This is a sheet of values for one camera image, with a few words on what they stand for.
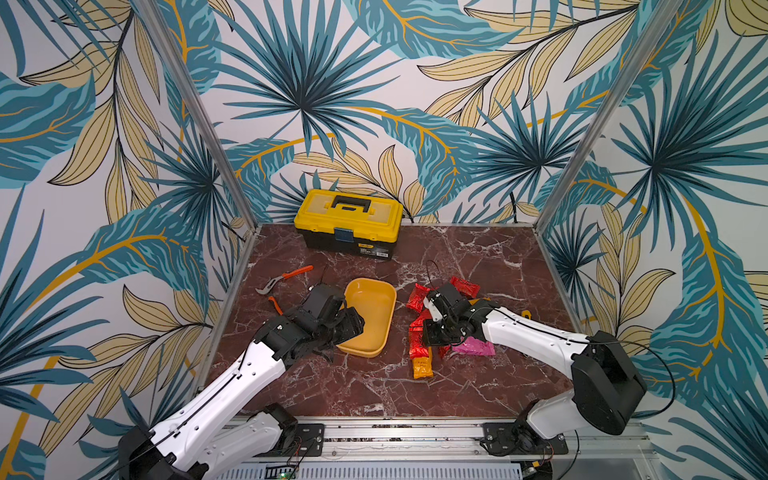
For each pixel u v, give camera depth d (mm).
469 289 998
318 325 542
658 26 703
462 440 749
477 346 858
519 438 652
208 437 412
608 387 429
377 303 973
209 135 902
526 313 950
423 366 819
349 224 984
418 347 830
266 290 1001
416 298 955
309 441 735
